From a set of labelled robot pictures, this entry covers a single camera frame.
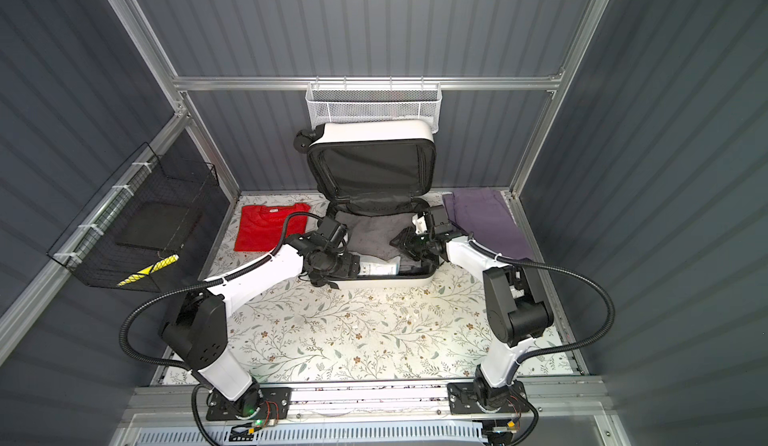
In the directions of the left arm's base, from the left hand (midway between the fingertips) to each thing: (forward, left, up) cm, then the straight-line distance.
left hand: (349, 267), depth 88 cm
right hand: (+5, -15, +2) cm, 16 cm away
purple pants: (+23, -51, -7) cm, 56 cm away
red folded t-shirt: (+24, +33, -9) cm, 42 cm away
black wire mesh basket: (+1, +48, +19) cm, 51 cm away
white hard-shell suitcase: (+25, -8, +15) cm, 30 cm away
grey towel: (+14, -7, -3) cm, 16 cm away
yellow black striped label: (-10, +43, +19) cm, 48 cm away
